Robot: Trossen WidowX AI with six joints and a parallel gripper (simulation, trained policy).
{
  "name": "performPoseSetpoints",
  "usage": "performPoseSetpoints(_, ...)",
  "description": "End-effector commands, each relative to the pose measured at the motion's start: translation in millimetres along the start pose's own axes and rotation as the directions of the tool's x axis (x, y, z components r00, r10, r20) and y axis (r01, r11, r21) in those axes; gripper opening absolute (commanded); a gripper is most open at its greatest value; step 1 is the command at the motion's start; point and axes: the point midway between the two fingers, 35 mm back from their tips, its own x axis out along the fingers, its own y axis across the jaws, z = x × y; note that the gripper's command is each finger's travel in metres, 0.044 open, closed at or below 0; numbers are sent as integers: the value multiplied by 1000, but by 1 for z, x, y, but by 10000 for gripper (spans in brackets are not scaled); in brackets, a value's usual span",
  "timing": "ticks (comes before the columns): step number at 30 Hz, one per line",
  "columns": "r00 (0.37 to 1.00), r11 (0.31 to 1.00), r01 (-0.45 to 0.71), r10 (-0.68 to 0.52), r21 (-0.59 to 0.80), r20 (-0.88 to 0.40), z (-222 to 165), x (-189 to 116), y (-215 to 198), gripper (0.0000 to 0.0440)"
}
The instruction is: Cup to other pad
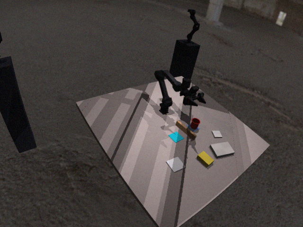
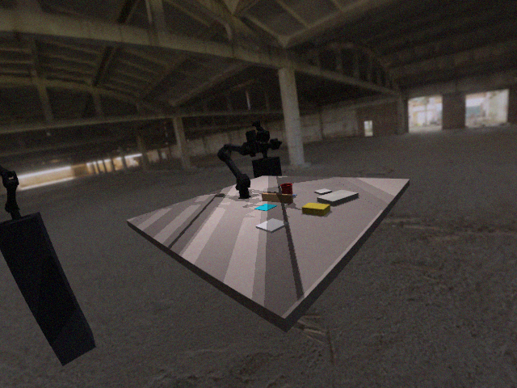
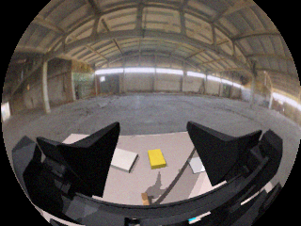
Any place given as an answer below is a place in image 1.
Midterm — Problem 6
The yellow rectangular block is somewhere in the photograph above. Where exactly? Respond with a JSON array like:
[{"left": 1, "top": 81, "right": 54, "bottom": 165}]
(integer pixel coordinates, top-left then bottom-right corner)
[{"left": 197, "top": 151, "right": 214, "bottom": 167}]

